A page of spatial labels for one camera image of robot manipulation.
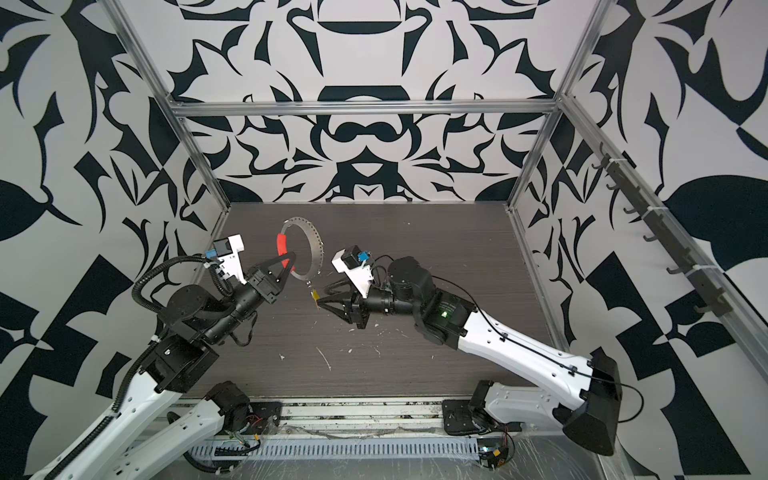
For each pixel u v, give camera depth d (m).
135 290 0.40
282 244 0.59
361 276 0.53
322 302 0.57
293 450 0.65
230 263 0.54
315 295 0.64
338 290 0.60
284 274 0.59
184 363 0.47
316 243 0.64
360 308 0.52
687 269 0.52
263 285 0.53
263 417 0.73
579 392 0.40
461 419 0.74
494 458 0.70
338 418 0.76
